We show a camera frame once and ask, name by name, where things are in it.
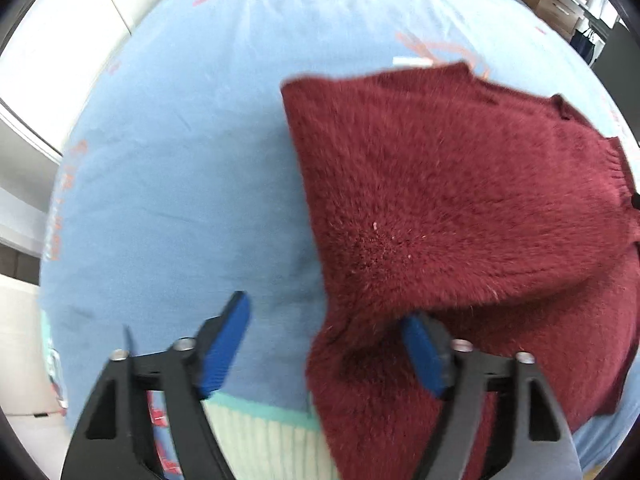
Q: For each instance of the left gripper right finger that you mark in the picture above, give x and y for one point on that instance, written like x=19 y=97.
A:
x=529 y=436

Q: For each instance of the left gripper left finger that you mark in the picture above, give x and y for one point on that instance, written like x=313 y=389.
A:
x=114 y=437

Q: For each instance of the dark red knit sweater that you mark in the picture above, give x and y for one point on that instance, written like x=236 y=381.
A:
x=506 y=216

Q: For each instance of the blue dinosaur bed sheet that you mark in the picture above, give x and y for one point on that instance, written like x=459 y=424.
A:
x=180 y=185

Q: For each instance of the dark grey chair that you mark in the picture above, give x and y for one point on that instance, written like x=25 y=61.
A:
x=618 y=68

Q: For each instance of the white wardrobe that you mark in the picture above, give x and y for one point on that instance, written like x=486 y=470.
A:
x=53 y=58

